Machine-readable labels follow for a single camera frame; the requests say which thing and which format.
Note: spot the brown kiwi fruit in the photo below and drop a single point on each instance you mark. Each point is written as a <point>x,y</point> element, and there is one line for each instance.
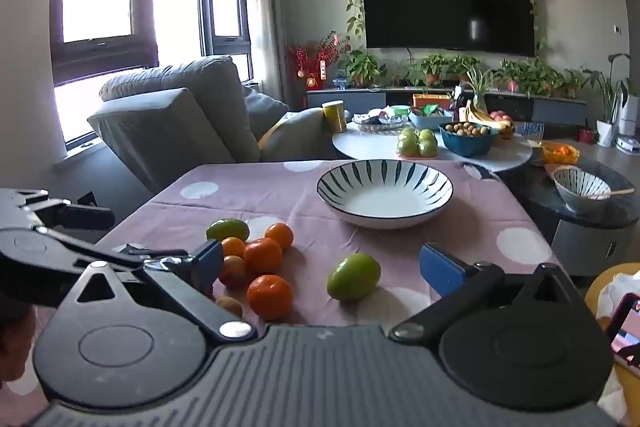
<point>231,305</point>

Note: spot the green apples pile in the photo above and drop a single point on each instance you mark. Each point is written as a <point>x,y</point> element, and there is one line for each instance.
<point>417,143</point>

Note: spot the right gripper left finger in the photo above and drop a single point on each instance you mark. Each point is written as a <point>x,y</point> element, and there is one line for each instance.
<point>184,282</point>

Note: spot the pink dotted tablecloth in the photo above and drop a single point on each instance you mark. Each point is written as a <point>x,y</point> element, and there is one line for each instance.
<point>483,221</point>

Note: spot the black wall television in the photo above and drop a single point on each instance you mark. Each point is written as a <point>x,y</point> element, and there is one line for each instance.
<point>493,26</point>

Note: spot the light blue snack container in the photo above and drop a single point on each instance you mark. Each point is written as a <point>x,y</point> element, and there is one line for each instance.
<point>429,117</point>

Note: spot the dark tv cabinet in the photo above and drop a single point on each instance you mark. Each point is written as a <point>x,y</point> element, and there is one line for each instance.
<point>520,107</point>

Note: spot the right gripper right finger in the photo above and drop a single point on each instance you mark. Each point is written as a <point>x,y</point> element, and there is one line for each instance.
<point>461,288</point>

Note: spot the orange tangerine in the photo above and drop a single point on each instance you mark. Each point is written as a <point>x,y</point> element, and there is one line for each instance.
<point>270,297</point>
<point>263,256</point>

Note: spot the striped ceramic fruit bowl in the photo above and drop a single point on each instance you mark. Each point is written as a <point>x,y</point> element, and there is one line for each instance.
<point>385,194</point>

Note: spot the small orange kumquat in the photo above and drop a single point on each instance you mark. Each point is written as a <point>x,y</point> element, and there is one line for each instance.
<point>281,233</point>
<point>233,247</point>

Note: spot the yellow tin can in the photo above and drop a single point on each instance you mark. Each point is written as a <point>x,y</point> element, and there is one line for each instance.
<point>334,112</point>

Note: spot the smartphone with red case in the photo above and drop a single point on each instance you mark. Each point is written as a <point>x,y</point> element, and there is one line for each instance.
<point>623,331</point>

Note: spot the orange fruit basket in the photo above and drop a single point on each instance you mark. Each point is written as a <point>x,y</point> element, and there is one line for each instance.
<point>556,153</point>

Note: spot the small striped bowl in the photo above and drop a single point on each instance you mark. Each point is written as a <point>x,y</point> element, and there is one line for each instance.
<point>582,191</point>

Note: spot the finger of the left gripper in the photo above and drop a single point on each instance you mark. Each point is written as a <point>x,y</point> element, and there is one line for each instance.
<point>138,250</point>

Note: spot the red flower decoration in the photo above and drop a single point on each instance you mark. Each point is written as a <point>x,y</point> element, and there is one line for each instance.
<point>311,61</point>

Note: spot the small green mango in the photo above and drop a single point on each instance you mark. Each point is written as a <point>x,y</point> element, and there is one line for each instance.
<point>228,227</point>

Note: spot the blue bowl of nuts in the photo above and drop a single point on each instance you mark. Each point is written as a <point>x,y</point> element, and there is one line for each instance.
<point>467,139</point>

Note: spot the glass tray with snacks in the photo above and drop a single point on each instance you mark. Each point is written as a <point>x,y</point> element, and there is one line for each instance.
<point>380,120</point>

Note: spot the wooden spoon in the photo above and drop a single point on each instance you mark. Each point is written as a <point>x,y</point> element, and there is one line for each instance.
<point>617,192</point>

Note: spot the red small apple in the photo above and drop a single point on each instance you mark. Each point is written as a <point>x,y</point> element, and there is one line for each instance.
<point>233,273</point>

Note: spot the grey sofa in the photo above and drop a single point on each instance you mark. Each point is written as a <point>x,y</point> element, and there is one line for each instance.
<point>163,122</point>

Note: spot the orange tangerine front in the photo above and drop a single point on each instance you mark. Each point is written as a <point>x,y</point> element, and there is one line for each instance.
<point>270,297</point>

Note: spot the small orange kumquat back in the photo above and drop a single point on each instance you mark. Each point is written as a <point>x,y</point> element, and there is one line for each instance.
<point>281,233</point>

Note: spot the banana bunch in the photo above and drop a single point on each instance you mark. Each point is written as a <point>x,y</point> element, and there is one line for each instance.
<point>502,124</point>

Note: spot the large green mango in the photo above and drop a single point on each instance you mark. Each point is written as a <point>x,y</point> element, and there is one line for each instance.
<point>353,278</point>

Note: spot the white potted tall plant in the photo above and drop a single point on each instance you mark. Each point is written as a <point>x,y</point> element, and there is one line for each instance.
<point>614,95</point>

